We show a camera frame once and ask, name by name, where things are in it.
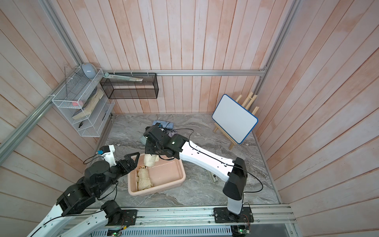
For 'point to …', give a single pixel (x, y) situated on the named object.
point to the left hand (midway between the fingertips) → (135, 159)
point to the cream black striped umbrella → (150, 159)
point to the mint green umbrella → (143, 139)
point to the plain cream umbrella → (143, 180)
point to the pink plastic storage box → (163, 177)
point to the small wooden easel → (247, 103)
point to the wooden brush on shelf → (90, 104)
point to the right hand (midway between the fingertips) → (147, 148)
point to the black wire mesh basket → (119, 89)
